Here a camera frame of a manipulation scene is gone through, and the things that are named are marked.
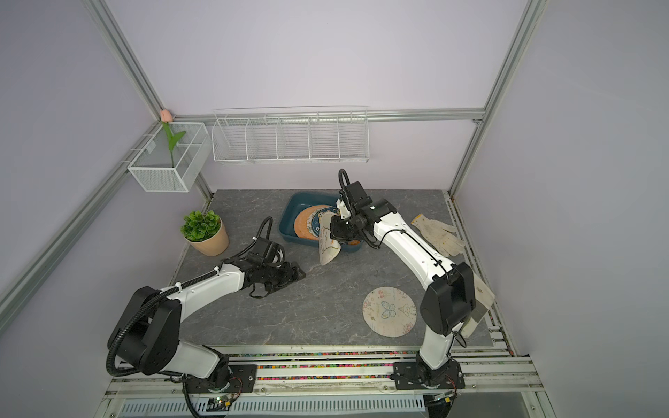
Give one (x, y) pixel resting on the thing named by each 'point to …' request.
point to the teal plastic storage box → (293, 203)
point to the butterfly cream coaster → (389, 312)
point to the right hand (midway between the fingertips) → (331, 234)
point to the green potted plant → (206, 232)
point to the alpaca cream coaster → (328, 249)
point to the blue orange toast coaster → (315, 219)
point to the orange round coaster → (300, 222)
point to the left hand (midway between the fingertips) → (297, 280)
